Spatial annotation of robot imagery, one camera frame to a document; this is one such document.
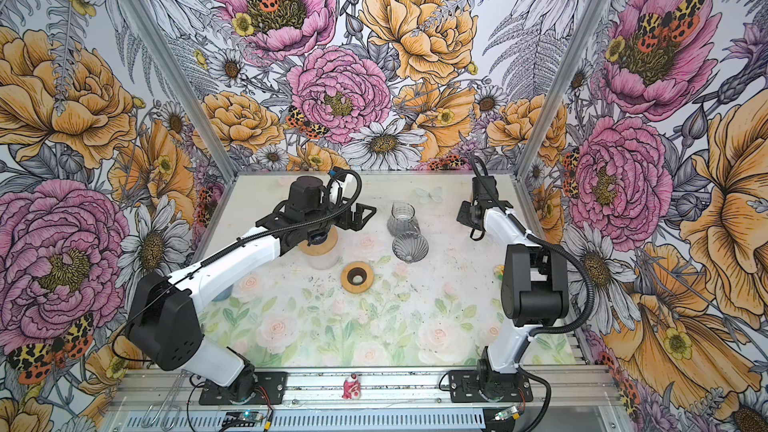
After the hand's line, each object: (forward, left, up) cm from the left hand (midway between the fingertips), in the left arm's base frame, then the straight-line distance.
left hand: (362, 213), depth 82 cm
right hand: (+5, -32, -12) cm, 35 cm away
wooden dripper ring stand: (-5, +12, -10) cm, 16 cm away
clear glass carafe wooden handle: (-3, +12, -20) cm, 24 cm away
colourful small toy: (-7, -41, -20) cm, 47 cm away
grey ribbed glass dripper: (0, -14, -18) cm, 23 cm away
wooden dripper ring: (-13, +3, -20) cm, 23 cm away
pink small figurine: (-38, +2, -18) cm, 42 cm away
